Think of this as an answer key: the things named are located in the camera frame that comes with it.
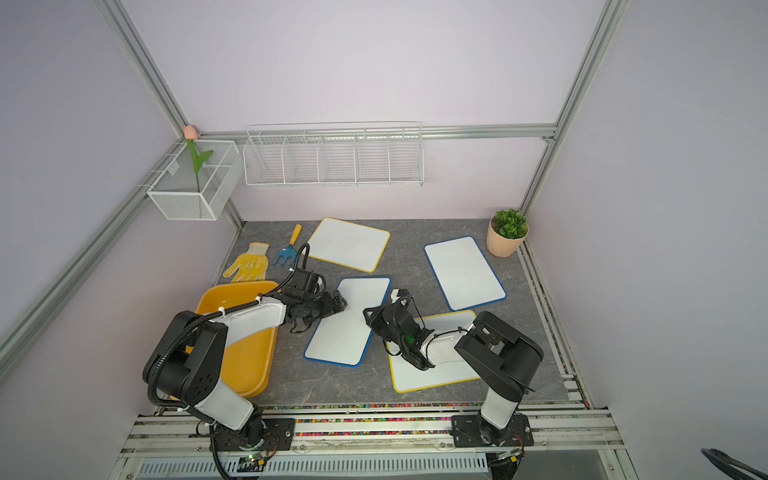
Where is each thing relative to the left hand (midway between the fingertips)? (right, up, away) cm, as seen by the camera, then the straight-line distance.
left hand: (336, 310), depth 92 cm
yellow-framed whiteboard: (0, +21, +21) cm, 29 cm away
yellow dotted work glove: (-34, +13, +16) cm, 40 cm away
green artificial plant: (+58, +28, +9) cm, 65 cm away
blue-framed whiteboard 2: (+43, +10, +13) cm, 46 cm away
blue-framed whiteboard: (+3, -8, -3) cm, 9 cm away
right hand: (+8, +1, -6) cm, 10 cm away
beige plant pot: (+57, +20, +15) cm, 62 cm away
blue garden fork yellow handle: (-22, +18, +20) cm, 34 cm away
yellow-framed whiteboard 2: (+28, -2, -30) cm, 41 cm away
